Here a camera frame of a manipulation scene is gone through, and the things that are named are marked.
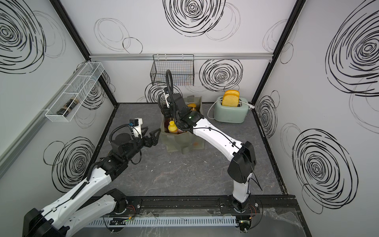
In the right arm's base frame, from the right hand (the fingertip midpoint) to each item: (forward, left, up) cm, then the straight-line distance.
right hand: (167, 102), depth 76 cm
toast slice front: (+17, -37, -14) cm, 43 cm away
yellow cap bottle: (-7, -2, -12) cm, 14 cm away
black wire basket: (+33, -5, +1) cm, 34 cm away
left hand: (-12, +7, -7) cm, 15 cm away
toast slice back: (+21, -38, -10) cm, 45 cm away
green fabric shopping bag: (-11, -8, -21) cm, 25 cm away
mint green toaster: (+12, -39, -23) cm, 47 cm away
